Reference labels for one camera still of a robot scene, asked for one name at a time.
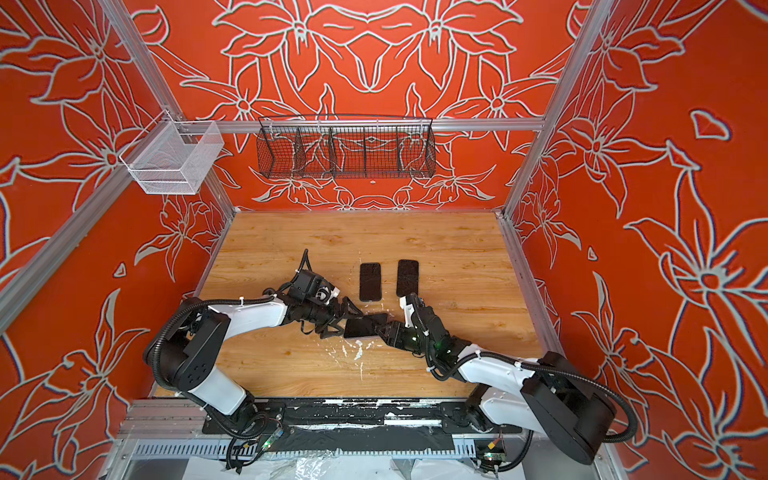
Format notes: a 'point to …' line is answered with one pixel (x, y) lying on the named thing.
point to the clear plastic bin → (172, 157)
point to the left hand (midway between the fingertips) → (355, 321)
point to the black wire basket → (305, 145)
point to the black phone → (370, 282)
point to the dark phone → (407, 277)
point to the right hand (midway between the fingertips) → (373, 332)
